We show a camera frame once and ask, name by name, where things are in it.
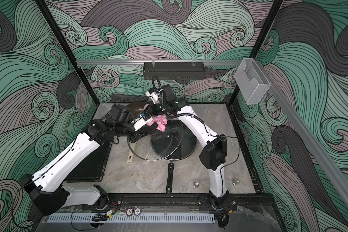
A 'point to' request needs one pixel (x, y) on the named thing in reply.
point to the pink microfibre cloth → (161, 120)
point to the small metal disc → (235, 181)
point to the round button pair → (130, 211)
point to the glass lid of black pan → (188, 145)
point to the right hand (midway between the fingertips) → (141, 113)
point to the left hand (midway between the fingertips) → (145, 128)
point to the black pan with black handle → (170, 168)
